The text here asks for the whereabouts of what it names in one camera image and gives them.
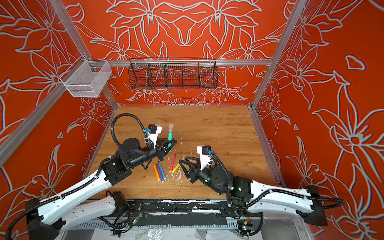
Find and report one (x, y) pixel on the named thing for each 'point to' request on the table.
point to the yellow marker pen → (175, 168)
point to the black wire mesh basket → (172, 73)
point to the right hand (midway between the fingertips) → (178, 162)
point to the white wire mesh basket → (86, 78)
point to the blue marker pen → (162, 171)
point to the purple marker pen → (161, 178)
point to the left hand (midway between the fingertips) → (174, 139)
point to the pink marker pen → (172, 163)
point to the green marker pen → (170, 134)
